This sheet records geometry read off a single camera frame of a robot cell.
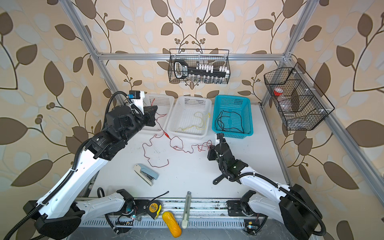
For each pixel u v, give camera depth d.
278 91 0.81
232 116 1.12
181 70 0.84
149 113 0.54
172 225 0.67
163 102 1.16
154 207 0.72
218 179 0.83
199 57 0.89
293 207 0.41
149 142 0.97
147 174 0.84
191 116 1.13
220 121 1.08
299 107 0.83
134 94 0.52
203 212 0.74
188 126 1.07
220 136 0.72
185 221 0.71
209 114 1.02
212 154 0.74
